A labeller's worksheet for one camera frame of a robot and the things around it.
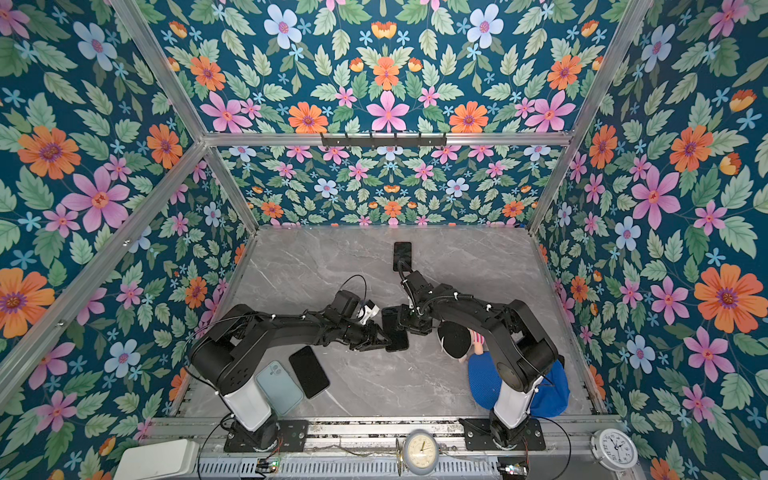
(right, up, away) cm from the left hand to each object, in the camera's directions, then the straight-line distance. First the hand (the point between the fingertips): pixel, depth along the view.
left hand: (392, 339), depth 85 cm
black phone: (+1, -1, +5) cm, 5 cm away
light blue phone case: (-32, -13, -3) cm, 34 cm away
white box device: (-53, -22, -18) cm, 60 cm away
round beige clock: (+8, -22, -16) cm, 28 cm away
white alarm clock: (+53, -21, -16) cm, 59 cm away
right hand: (+2, +3, +5) cm, 6 cm away
